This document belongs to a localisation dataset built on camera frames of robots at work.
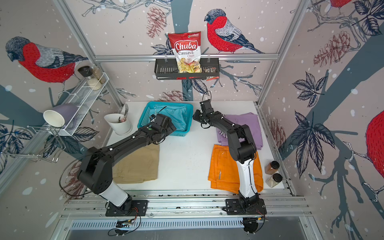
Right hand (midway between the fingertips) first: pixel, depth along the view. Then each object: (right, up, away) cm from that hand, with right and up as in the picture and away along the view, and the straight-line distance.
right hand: (193, 115), depth 101 cm
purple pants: (+43, -3, +11) cm, 45 cm away
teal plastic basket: (-3, +6, +7) cm, 10 cm away
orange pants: (+18, -32, -17) cm, 41 cm away
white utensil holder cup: (-47, -8, -5) cm, 48 cm away
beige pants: (-29, -30, -15) cm, 44 cm away
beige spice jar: (+42, -33, -27) cm, 60 cm away
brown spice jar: (+43, -28, -23) cm, 56 cm away
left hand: (-12, -7, -11) cm, 18 cm away
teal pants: (-12, +1, +3) cm, 12 cm away
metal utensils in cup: (-47, 0, 0) cm, 47 cm away
